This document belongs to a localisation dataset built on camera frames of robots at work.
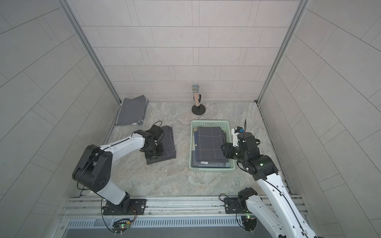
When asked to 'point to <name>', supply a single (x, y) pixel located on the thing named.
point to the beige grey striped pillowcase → (197, 164)
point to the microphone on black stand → (198, 109)
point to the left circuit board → (121, 225)
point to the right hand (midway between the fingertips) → (221, 146)
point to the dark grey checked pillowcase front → (169, 151)
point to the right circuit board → (249, 223)
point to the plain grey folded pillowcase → (132, 111)
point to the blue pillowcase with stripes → (196, 145)
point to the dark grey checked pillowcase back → (210, 140)
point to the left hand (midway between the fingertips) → (164, 154)
